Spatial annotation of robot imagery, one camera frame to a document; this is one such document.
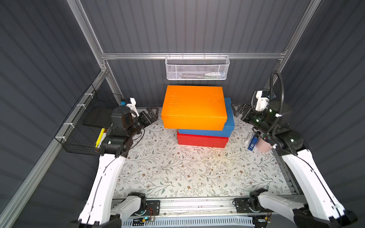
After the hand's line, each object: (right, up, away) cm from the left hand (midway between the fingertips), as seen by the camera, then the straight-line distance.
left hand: (154, 112), depth 65 cm
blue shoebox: (+38, -9, +13) cm, 41 cm away
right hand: (+39, +3, -3) cm, 39 cm away
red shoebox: (+14, -16, +25) cm, 33 cm away
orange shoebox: (+19, +3, +9) cm, 21 cm away
